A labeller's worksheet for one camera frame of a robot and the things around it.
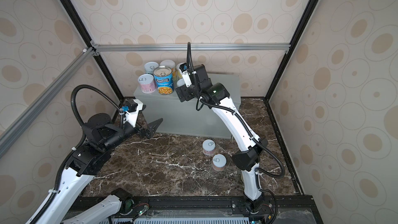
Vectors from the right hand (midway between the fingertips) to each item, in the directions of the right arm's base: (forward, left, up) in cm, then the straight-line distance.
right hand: (186, 86), depth 73 cm
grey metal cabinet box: (+3, +5, -29) cm, 30 cm away
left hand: (-19, +10, +3) cm, 22 cm away
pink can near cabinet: (-15, -10, -33) cm, 38 cm away
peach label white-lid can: (-24, -16, -33) cm, 44 cm away
